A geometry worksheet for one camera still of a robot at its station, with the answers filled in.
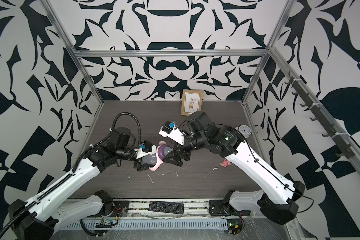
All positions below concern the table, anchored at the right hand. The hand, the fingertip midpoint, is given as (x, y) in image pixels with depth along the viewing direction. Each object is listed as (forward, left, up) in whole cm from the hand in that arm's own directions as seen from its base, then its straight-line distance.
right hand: (166, 146), depth 59 cm
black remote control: (-16, +2, -32) cm, 36 cm away
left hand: (+3, +6, -11) cm, 13 cm away
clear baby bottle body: (0, +8, -11) cm, 14 cm away
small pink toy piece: (+6, -31, -32) cm, 44 cm away
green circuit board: (-23, -30, -35) cm, 51 cm away
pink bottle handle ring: (-5, +3, -3) cm, 7 cm away
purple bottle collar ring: (-2, +1, 0) cm, 2 cm away
